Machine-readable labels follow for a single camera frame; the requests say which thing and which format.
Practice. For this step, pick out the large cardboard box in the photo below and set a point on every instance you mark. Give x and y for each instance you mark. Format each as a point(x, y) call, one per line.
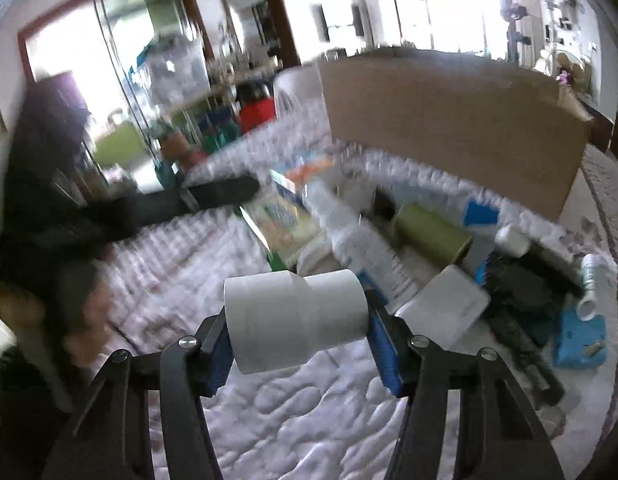
point(511, 130)

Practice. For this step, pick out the white tube bottle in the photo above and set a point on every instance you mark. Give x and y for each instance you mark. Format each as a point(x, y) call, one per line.
point(595, 275)

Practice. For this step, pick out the blue plastic block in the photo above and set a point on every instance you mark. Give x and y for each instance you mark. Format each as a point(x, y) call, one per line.
point(578, 344)

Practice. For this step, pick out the green cylindrical can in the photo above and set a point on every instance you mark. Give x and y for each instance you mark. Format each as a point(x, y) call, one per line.
point(436, 239)

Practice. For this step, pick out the green seaweed snack packet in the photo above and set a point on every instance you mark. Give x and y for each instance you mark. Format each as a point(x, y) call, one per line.
point(282, 227)

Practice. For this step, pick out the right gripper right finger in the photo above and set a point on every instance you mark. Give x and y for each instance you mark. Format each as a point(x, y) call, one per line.
point(499, 434)

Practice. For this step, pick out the white box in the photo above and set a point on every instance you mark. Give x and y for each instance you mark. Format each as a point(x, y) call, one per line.
point(445, 308)

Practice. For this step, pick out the red plastic stool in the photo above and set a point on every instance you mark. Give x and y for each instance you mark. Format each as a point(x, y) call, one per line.
point(256, 113)

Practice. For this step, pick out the clear plastic spray bottle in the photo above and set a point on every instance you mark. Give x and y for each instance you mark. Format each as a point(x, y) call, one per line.
point(358, 246)

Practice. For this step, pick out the white pill bottle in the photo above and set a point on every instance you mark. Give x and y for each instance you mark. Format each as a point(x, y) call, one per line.
point(511, 241)

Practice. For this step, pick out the white covered armchair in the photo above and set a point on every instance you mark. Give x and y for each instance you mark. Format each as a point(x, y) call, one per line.
point(296, 86)

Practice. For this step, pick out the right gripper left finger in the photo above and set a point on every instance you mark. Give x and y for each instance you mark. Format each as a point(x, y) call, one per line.
point(107, 437)

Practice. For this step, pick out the quilted patterned bedspread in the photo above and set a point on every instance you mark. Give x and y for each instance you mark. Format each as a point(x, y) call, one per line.
point(332, 418)

